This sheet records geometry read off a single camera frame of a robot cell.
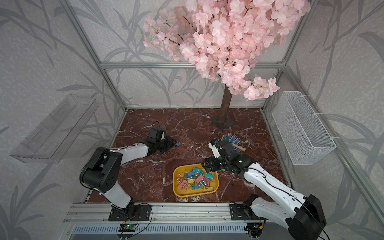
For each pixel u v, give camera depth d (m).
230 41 0.50
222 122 1.12
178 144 0.97
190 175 0.83
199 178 0.80
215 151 0.70
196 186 0.81
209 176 0.84
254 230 0.70
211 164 0.67
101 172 0.47
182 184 0.80
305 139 0.60
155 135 0.75
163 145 0.81
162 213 0.75
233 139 1.02
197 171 0.85
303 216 0.38
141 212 0.74
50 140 0.66
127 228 0.71
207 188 0.79
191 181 0.81
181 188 0.80
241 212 0.74
